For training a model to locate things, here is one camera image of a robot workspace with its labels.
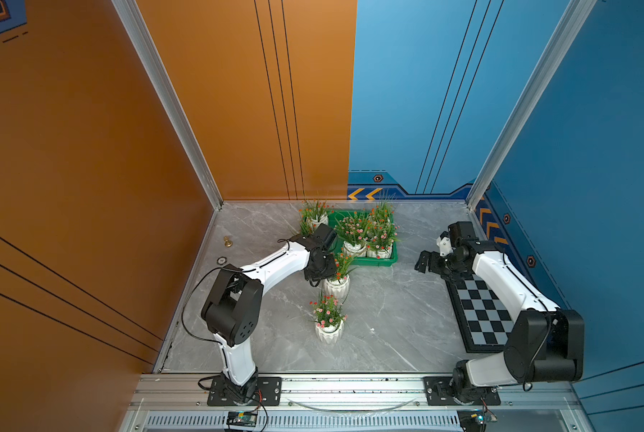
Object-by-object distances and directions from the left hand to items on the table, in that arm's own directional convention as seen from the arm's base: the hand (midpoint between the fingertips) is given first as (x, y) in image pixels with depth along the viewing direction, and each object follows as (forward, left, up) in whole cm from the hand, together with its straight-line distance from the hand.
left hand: (333, 270), depth 91 cm
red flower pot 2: (-7, -1, +1) cm, 7 cm away
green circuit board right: (-40, -38, -8) cm, 56 cm away
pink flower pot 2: (-20, +1, +9) cm, 22 cm away
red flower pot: (+23, +6, +5) cm, 24 cm away
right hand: (-1, -31, +4) cm, 32 cm away
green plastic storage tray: (+5, -10, -1) cm, 11 cm away
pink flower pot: (+10, -16, +8) cm, 21 cm away
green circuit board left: (-41, +24, -8) cm, 48 cm away
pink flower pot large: (+10, -6, +9) cm, 15 cm away
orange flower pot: (+18, -17, +8) cm, 26 cm away
